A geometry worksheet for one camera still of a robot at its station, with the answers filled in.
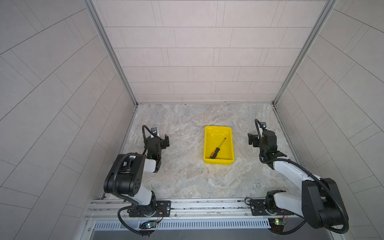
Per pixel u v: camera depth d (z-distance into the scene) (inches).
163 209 27.8
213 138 38.0
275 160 23.5
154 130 30.9
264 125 29.2
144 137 26.3
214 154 34.5
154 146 26.8
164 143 33.6
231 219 27.4
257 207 28.4
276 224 26.8
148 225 25.7
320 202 16.0
